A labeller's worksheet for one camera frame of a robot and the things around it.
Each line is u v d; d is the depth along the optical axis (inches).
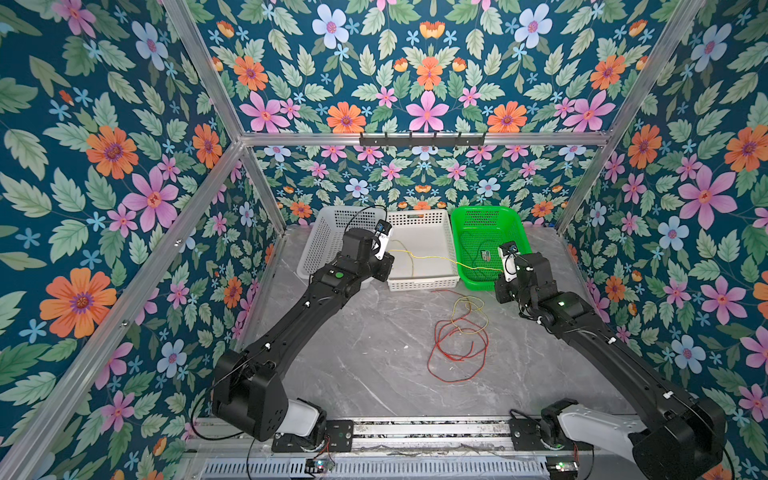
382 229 27.1
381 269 28.3
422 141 36.4
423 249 43.3
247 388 16.1
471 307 37.7
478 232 47.0
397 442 28.8
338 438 28.9
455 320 37.0
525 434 28.9
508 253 26.6
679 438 14.7
